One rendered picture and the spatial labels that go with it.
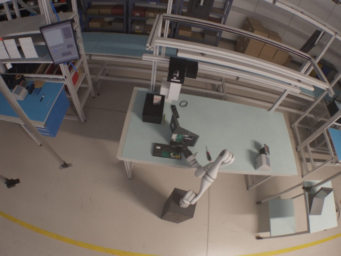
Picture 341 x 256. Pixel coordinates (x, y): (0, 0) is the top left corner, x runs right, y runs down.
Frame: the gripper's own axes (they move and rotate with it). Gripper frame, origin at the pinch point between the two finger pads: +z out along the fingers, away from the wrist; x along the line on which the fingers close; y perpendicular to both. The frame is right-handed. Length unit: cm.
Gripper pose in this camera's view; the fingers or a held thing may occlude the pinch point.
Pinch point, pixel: (181, 140)
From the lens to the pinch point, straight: 174.3
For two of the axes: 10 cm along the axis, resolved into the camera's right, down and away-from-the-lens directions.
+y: -8.5, 3.7, -3.7
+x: -1.3, 5.3, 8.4
